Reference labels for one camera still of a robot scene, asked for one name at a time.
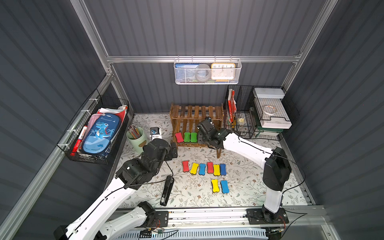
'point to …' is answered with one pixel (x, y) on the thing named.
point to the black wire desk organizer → (240, 115)
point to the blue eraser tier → (202, 169)
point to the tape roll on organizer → (269, 110)
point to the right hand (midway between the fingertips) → (204, 134)
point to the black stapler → (169, 184)
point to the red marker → (77, 143)
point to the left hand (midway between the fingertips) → (165, 144)
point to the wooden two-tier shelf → (184, 119)
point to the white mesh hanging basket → (210, 82)
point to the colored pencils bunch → (134, 131)
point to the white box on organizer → (274, 97)
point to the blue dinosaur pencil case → (101, 134)
